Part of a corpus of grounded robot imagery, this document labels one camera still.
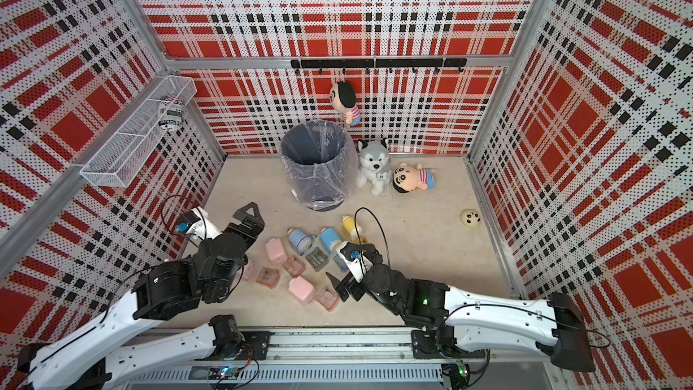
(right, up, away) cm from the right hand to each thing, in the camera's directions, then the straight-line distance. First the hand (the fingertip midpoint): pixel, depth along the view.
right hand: (347, 259), depth 70 cm
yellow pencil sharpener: (+1, +4, +23) cm, 23 cm away
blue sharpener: (-8, +2, +20) cm, 22 cm away
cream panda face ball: (+43, +7, +26) cm, 51 cm away
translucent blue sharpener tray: (-3, -7, +20) cm, 21 cm away
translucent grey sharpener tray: (-11, -6, +21) cm, 25 cm away
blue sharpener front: (-16, +1, +17) cm, 23 cm away
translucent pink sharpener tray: (-27, -11, +17) cm, 34 cm away
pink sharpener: (-14, -12, +8) cm, 20 cm away
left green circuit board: (-32, -30, 0) cm, 44 cm away
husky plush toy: (+9, +26, +27) cm, 38 cm away
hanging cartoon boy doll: (-3, +49, +21) cm, 54 cm away
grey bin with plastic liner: (-9, +26, +12) cm, 30 cm away
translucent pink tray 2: (-7, -16, +13) cm, 22 cm away
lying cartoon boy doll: (+22, +21, +34) cm, 46 cm away
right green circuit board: (+28, -28, -3) cm, 40 cm away
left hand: (-22, +12, -4) cm, 26 cm away
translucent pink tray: (-19, -8, +20) cm, 28 cm away
